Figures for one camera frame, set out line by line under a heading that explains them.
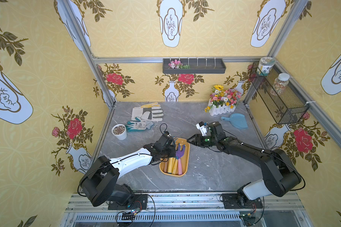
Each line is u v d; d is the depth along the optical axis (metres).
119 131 0.95
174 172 0.82
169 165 0.82
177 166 0.84
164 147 0.67
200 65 0.92
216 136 0.70
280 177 0.44
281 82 0.72
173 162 0.86
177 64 0.88
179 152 0.90
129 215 0.70
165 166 0.84
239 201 0.67
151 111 1.13
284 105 0.81
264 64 0.84
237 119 1.10
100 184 0.42
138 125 1.06
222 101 1.01
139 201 0.72
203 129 0.82
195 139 0.78
